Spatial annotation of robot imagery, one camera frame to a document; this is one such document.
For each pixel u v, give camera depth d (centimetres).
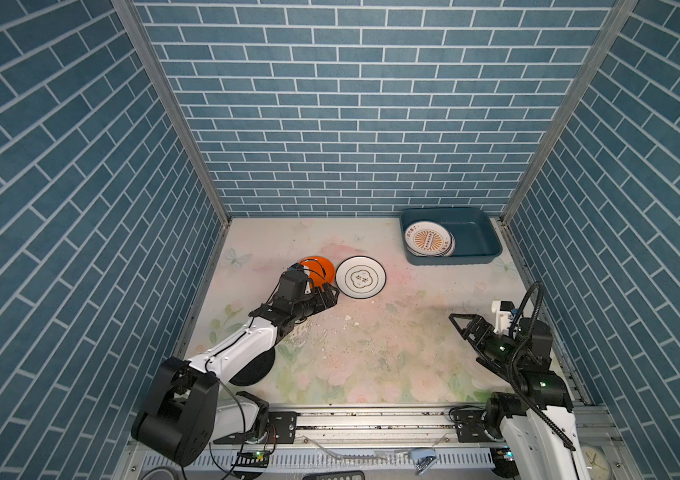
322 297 77
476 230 116
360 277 102
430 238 111
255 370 78
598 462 67
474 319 69
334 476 66
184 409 41
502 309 72
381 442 74
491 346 68
